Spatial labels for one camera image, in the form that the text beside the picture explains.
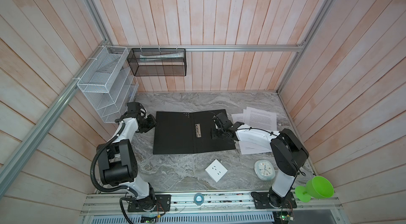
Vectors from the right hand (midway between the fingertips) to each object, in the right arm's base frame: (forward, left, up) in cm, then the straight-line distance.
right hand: (212, 133), depth 94 cm
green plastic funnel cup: (-31, -42, +11) cm, 54 cm away
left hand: (+1, +33, +6) cm, 33 cm away
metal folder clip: (+5, +9, -2) cm, 11 cm away
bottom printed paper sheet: (+14, -18, -4) cm, 23 cm away
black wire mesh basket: (+43, +37, +21) cm, 60 cm away
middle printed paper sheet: (-8, -22, -3) cm, 24 cm away
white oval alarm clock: (-21, -27, -1) cm, 34 cm away
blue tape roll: (-34, +7, -3) cm, 35 cm away
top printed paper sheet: (+14, -31, -4) cm, 35 cm away
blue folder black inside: (+2, +15, -3) cm, 15 cm away
